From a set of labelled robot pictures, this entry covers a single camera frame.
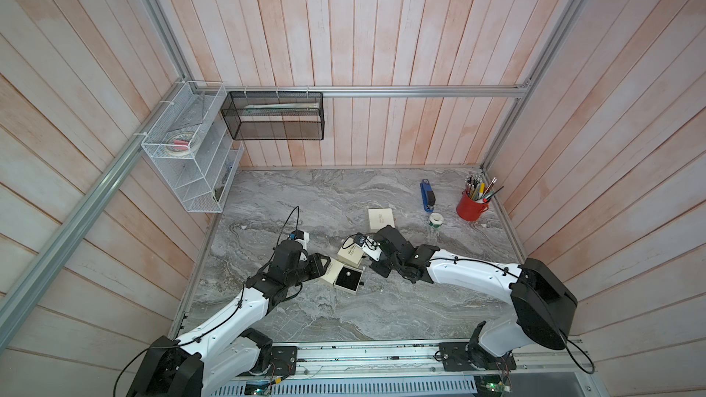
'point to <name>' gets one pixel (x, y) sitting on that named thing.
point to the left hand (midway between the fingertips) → (326, 264)
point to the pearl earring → (348, 274)
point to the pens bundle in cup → (478, 190)
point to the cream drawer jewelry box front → (344, 277)
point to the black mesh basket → (270, 115)
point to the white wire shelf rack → (205, 179)
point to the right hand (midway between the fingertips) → (372, 250)
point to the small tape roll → (436, 218)
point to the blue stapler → (427, 195)
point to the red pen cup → (469, 209)
